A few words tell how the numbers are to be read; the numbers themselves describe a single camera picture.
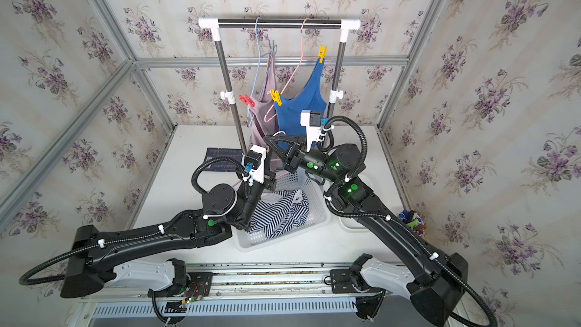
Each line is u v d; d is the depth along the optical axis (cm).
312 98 81
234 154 107
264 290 73
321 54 75
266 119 63
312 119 48
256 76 102
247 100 61
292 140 51
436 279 38
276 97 62
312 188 87
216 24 58
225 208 41
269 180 51
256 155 46
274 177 52
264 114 62
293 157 51
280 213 81
